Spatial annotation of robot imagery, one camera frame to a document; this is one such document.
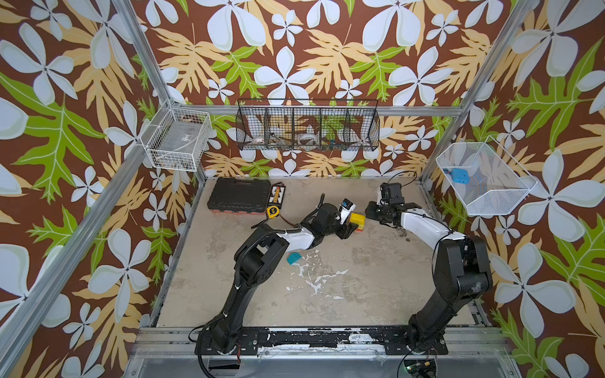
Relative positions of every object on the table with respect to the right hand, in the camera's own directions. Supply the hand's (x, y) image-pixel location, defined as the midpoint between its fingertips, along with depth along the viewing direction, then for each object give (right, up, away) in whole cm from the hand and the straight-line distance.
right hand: (367, 209), depth 96 cm
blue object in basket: (+32, +13, -9) cm, 36 cm away
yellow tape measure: (-40, -1, +9) cm, 41 cm away
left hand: (-6, -3, -1) cm, 7 cm away
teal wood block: (-31, -19, -4) cm, 36 cm away
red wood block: (-3, -9, 0) cm, 9 cm away
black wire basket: (-25, +36, +2) cm, 44 cm away
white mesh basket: (+38, +11, -14) cm, 42 cm away
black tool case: (-57, +6, +15) cm, 59 cm away
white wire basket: (-74, +27, -9) cm, 79 cm away
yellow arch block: (-5, -4, -2) cm, 6 cm away
